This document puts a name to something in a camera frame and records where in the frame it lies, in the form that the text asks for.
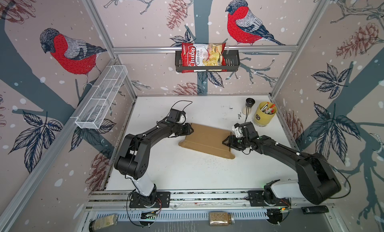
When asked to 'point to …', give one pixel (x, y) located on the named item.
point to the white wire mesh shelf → (94, 114)
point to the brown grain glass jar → (221, 218)
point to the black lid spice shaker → (249, 103)
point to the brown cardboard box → (208, 139)
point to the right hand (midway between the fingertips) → (223, 145)
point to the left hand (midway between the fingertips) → (191, 130)
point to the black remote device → (315, 209)
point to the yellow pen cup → (265, 112)
